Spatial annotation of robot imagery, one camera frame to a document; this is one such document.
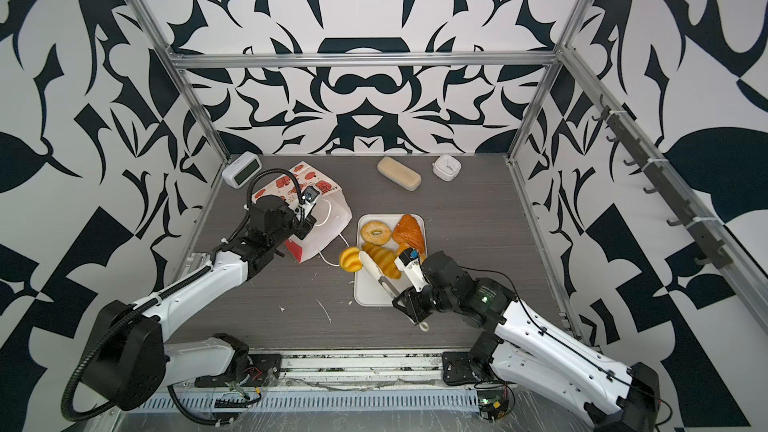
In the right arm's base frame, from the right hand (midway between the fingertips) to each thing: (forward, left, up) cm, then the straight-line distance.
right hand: (397, 302), depth 71 cm
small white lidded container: (+54, -20, -12) cm, 59 cm away
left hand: (+27, +23, +6) cm, 36 cm away
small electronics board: (-18, -22, -15) cm, 33 cm away
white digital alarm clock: (+49, +53, -6) cm, 72 cm away
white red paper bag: (+31, +20, -7) cm, 38 cm away
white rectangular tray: (+8, +8, -14) cm, 18 cm away
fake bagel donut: (+26, +6, -12) cm, 29 cm away
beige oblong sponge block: (+50, -2, -11) cm, 51 cm away
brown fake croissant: (+25, -5, -10) cm, 27 cm away
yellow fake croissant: (+16, +3, -10) cm, 19 cm away
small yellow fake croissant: (+11, +12, 0) cm, 16 cm away
